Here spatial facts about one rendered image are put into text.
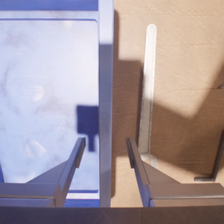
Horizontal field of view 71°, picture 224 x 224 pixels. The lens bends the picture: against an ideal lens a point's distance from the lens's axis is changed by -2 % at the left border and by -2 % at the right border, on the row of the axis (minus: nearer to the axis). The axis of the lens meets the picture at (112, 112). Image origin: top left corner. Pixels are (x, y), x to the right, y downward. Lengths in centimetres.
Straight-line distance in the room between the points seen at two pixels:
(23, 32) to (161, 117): 23
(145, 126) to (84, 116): 9
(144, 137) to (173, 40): 15
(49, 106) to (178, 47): 20
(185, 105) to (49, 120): 21
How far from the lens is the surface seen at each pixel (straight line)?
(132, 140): 16
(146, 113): 25
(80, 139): 16
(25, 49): 26
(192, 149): 30
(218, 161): 33
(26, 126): 28
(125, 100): 24
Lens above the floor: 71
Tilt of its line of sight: 75 degrees down
